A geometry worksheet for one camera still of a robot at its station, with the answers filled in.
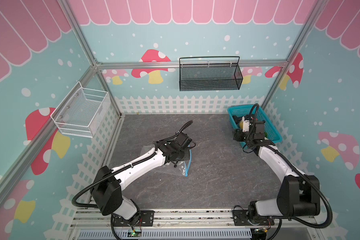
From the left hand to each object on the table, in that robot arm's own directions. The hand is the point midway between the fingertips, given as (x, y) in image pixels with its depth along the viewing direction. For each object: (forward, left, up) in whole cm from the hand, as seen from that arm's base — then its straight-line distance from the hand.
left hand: (184, 157), depth 82 cm
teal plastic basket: (+41, -55, -6) cm, 69 cm away
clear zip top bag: (-5, +4, -3) cm, 7 cm away
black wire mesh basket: (+47, -15, +22) cm, 54 cm away
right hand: (+17, -31, +4) cm, 36 cm away
